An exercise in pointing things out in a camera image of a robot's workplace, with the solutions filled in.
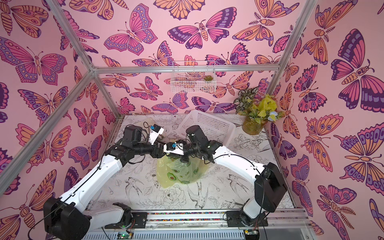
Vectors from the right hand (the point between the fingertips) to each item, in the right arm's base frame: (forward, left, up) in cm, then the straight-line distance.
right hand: (169, 150), depth 74 cm
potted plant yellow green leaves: (+29, -49, -1) cm, 56 cm away
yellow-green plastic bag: (-8, -1, -6) cm, 10 cm away
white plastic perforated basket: (+32, -28, -18) cm, 46 cm away
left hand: (+3, +1, -1) cm, 3 cm away
